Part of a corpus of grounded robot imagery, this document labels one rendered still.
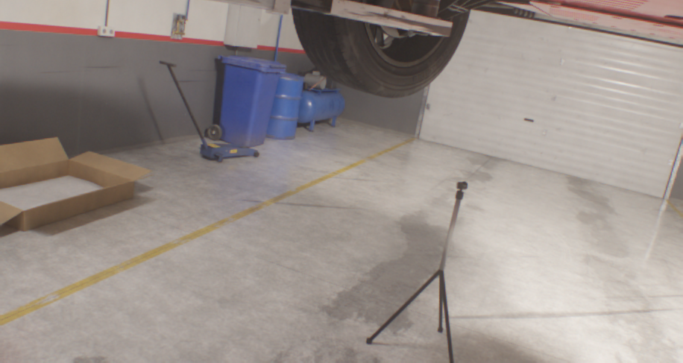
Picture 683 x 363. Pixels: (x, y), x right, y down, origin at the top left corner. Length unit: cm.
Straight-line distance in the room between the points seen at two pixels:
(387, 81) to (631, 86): 754
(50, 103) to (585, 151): 770
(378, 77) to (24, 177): 324
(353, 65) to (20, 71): 341
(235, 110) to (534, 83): 506
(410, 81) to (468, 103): 723
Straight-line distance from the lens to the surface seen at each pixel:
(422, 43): 208
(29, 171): 448
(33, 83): 479
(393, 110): 941
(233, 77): 631
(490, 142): 919
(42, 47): 480
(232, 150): 569
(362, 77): 179
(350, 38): 171
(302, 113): 784
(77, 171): 466
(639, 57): 921
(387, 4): 183
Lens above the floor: 143
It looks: 14 degrees down
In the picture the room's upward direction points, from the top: 10 degrees clockwise
